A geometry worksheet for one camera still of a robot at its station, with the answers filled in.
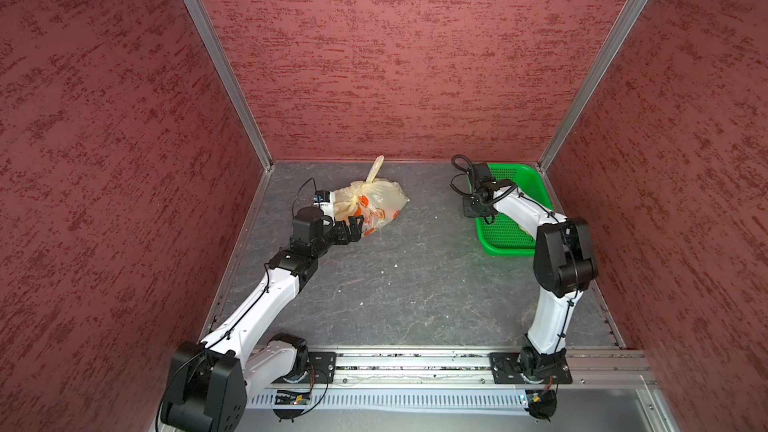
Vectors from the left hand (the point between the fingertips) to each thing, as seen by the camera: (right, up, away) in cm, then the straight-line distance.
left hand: (350, 223), depth 83 cm
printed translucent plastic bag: (+7, +6, +14) cm, 17 cm away
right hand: (+40, +2, +15) cm, 42 cm away
